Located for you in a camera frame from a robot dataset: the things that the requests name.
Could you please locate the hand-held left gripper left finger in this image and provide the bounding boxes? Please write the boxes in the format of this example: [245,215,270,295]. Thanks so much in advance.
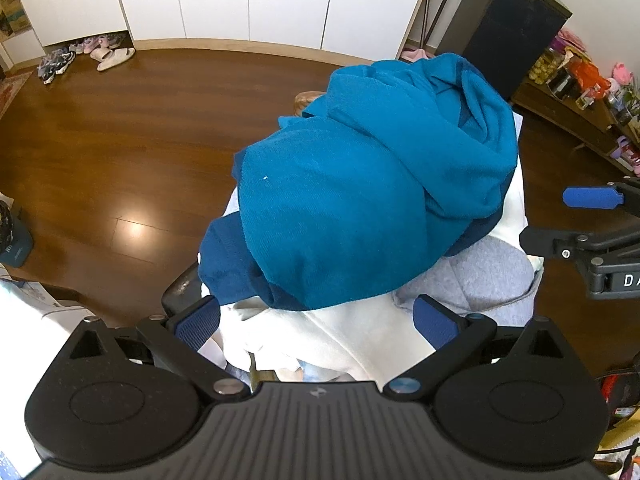
[67,296,252,403]

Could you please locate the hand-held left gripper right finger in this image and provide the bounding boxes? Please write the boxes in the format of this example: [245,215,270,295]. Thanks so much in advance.
[382,294,576,403]

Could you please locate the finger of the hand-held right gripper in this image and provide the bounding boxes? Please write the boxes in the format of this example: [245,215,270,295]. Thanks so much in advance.
[562,179,640,210]
[519,222,640,265]

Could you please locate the two-tone blue sweater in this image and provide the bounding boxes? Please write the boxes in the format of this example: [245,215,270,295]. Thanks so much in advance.
[197,52,518,311]

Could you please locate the black chair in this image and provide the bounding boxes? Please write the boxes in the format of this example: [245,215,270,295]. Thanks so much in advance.
[161,260,221,316]

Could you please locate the grey garment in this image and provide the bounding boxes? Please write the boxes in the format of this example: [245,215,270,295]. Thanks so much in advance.
[392,237,546,328]

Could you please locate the wooden side table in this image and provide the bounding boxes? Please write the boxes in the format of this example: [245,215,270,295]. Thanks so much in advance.
[512,77,640,178]

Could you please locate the white garment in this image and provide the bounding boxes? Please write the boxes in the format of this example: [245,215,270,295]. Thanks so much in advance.
[197,110,546,386]

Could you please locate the dark jar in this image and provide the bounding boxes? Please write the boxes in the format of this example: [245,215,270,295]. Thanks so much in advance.
[547,67,576,101]

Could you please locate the red plastic bag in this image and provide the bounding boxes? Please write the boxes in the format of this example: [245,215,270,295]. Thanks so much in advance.
[567,60,611,98]

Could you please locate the jar of yellow preserves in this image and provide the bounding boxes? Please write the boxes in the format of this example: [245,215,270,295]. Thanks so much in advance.
[529,46,566,86]

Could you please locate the yellow paper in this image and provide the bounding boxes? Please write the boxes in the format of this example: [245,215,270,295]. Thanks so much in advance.
[597,412,640,453]

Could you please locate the pink cloth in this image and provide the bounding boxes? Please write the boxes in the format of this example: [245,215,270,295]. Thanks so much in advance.
[556,30,588,56]

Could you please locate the black cabinet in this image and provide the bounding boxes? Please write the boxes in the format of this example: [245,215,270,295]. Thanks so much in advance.
[435,0,573,103]

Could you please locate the dark teal cap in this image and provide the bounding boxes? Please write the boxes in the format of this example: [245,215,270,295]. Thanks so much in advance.
[0,199,35,268]

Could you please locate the pink mop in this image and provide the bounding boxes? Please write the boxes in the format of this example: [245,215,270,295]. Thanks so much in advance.
[399,0,458,62]

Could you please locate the dark sneaker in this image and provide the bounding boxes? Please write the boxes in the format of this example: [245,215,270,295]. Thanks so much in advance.
[37,55,61,85]
[54,46,77,76]

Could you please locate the patterned rug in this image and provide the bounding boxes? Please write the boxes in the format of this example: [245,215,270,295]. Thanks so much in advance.
[0,72,33,121]

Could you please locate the white shoe cabinet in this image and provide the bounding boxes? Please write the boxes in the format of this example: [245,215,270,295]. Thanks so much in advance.
[11,0,133,50]

